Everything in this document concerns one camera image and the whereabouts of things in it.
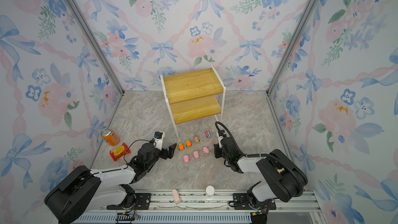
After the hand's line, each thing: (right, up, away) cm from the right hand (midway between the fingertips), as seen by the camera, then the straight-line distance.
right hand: (215, 144), depth 93 cm
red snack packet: (-55, -3, -5) cm, 55 cm away
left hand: (-26, +3, -6) cm, 27 cm away
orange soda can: (-59, +6, -8) cm, 60 cm away
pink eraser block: (-20, -20, -20) cm, 34 cm away
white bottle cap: (-4, -17, -22) cm, 28 cm away
